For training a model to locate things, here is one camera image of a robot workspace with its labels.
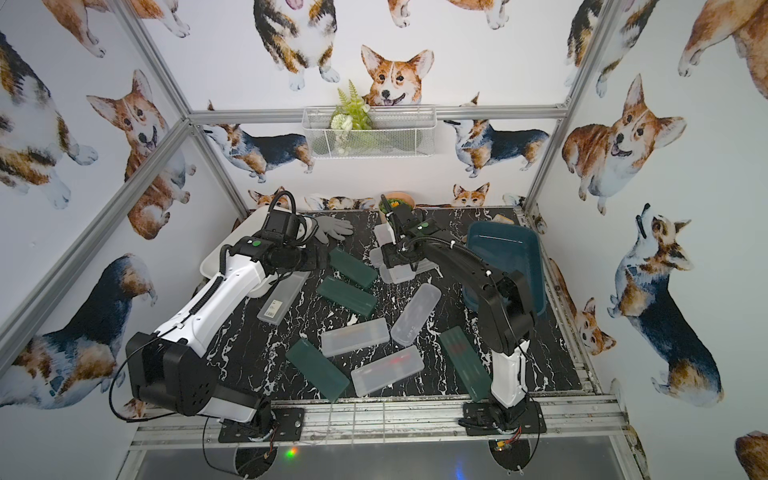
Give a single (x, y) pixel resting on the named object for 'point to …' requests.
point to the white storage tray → (210, 266)
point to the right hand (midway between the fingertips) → (390, 255)
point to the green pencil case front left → (317, 369)
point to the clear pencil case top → (376, 257)
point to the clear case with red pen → (381, 373)
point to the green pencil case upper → (352, 267)
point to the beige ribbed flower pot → (396, 197)
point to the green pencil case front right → (467, 364)
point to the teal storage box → (511, 246)
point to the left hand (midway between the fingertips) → (320, 253)
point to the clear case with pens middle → (355, 336)
